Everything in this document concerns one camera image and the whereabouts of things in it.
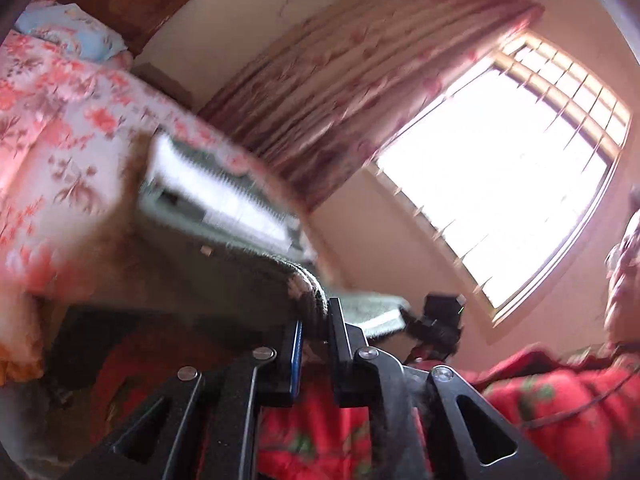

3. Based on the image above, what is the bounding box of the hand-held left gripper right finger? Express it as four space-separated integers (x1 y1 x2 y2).
327 297 566 480

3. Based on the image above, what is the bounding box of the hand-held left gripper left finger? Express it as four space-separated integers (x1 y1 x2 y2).
60 320 306 480

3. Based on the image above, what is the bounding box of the green knit sweater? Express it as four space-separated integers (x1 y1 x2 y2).
134 130 413 348

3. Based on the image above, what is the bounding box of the person's red floral jacket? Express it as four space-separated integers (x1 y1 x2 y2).
257 342 640 480

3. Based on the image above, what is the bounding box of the window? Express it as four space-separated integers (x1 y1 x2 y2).
372 30 633 329

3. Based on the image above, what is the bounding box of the pink floral curtain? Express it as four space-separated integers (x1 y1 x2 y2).
197 0 546 214

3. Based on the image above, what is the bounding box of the pink floral tablecloth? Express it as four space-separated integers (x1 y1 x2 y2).
0 55 321 387

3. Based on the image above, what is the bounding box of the blue floral pillow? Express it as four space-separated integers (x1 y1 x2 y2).
14 2 126 64

